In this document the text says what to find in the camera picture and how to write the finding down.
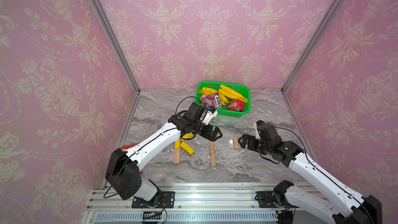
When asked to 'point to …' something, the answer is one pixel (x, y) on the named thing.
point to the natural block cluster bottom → (213, 159)
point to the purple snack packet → (213, 100)
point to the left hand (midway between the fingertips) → (215, 133)
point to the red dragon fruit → (236, 105)
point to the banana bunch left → (207, 90)
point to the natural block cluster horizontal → (212, 146)
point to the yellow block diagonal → (178, 143)
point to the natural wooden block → (176, 155)
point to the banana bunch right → (225, 93)
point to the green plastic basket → (242, 89)
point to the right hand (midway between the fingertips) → (243, 143)
